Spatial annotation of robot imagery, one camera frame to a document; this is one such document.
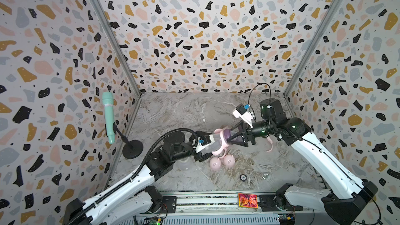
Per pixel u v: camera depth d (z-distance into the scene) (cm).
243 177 83
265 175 81
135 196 59
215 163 83
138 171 47
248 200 74
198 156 59
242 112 56
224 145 60
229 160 83
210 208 73
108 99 69
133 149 85
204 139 55
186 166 84
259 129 56
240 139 56
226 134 59
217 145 59
